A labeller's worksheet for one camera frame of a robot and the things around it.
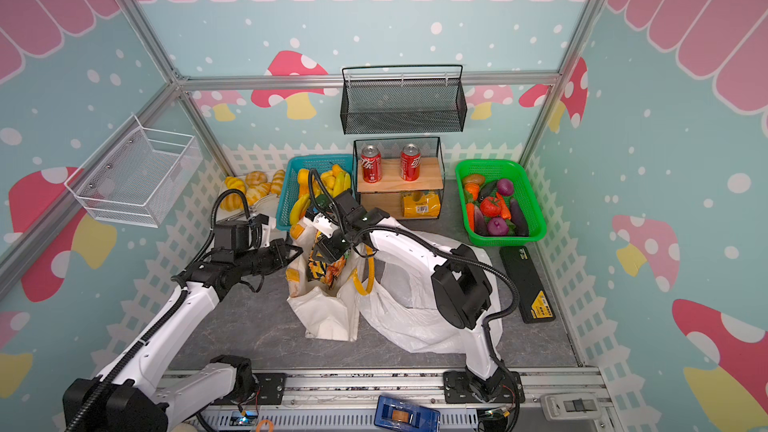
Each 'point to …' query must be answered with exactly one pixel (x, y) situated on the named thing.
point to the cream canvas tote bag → (327, 313)
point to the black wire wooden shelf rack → (388, 194)
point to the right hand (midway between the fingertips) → (318, 249)
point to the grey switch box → (572, 406)
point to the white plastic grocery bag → (397, 299)
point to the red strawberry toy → (490, 206)
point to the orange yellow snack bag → (421, 205)
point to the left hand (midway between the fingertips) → (302, 256)
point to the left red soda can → (372, 161)
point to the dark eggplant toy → (519, 219)
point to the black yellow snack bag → (321, 270)
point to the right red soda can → (410, 162)
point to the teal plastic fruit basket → (289, 189)
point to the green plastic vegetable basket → (477, 178)
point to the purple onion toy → (505, 187)
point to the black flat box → (534, 303)
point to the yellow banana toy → (299, 209)
